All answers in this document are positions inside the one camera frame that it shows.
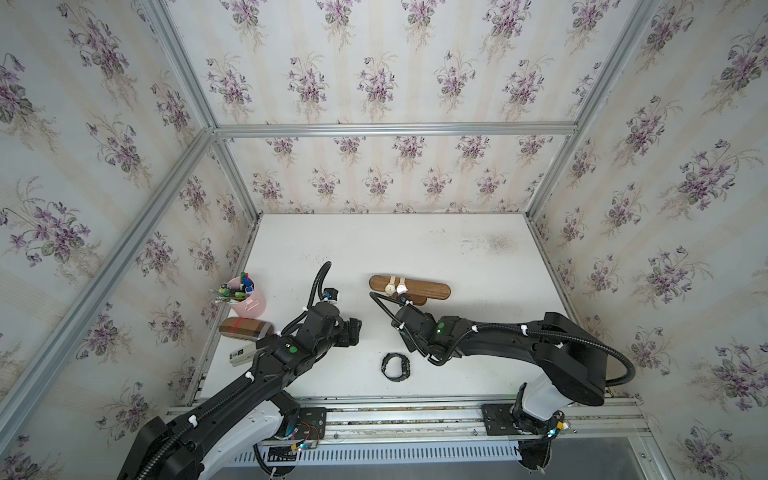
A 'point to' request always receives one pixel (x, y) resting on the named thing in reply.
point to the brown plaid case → (245, 329)
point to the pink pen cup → (244, 297)
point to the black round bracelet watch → (405, 366)
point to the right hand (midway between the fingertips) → (414, 328)
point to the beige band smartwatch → (402, 288)
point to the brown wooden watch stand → (416, 292)
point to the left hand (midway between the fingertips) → (351, 323)
